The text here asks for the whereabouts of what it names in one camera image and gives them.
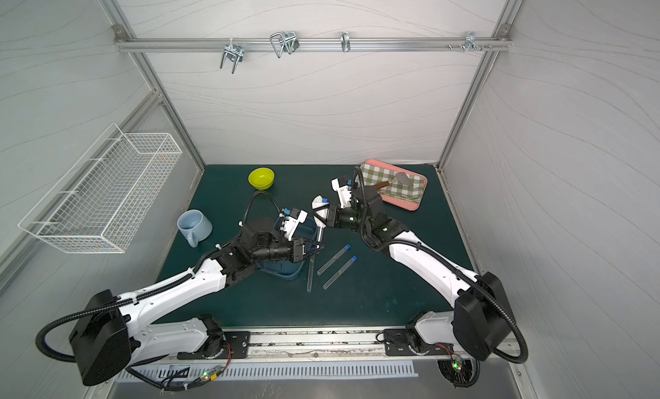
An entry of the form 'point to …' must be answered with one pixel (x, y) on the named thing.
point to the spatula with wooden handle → (400, 177)
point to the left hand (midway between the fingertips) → (323, 250)
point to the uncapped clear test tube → (311, 270)
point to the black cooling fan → (462, 372)
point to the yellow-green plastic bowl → (261, 178)
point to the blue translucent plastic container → (307, 233)
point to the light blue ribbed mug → (194, 225)
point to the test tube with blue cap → (346, 248)
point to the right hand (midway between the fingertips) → (314, 210)
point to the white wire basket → (100, 203)
